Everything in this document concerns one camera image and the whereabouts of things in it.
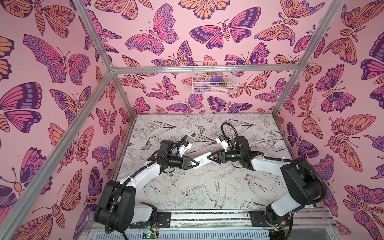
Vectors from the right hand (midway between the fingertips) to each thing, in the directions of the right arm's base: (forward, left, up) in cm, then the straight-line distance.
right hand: (210, 155), depth 83 cm
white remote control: (-3, +4, +2) cm, 6 cm away
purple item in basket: (+44, -6, +21) cm, 49 cm away
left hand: (-6, +7, +2) cm, 9 cm away
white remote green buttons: (+24, +13, -11) cm, 30 cm away
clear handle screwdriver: (-13, +7, -12) cm, 19 cm away
